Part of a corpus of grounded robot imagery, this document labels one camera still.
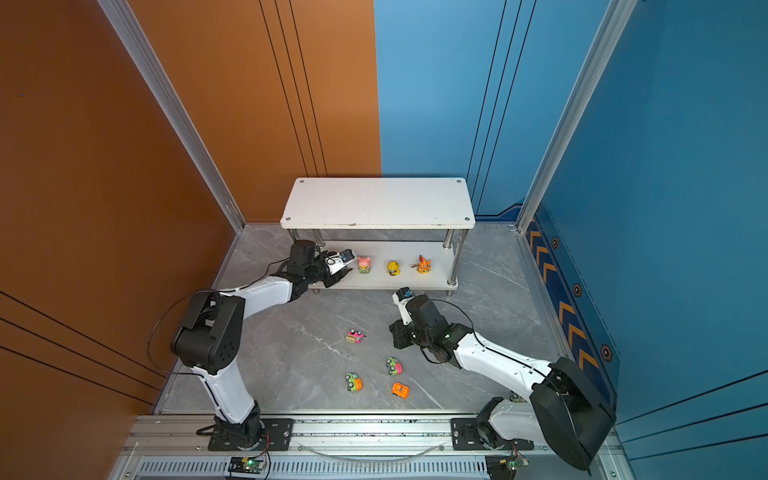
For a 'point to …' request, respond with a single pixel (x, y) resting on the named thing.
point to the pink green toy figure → (364, 265)
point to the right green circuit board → (504, 467)
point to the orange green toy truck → (515, 397)
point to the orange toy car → (399, 389)
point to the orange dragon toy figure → (424, 266)
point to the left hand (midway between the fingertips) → (345, 257)
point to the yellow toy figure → (393, 268)
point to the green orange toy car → (354, 382)
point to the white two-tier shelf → (386, 204)
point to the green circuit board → (246, 465)
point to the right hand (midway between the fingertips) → (388, 329)
